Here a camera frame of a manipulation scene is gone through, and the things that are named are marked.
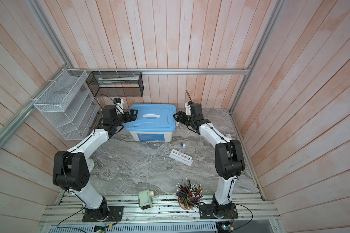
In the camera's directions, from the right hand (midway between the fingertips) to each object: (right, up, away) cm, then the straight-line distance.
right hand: (175, 116), depth 92 cm
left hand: (-27, +2, -3) cm, 27 cm away
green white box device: (-16, -44, -19) cm, 51 cm away
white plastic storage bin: (-17, -13, +3) cm, 22 cm away
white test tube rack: (+6, -27, -3) cm, 28 cm away
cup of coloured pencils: (+6, -39, -24) cm, 47 cm away
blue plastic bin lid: (-15, -1, +1) cm, 15 cm away
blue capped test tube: (+3, -20, -7) cm, 21 cm away
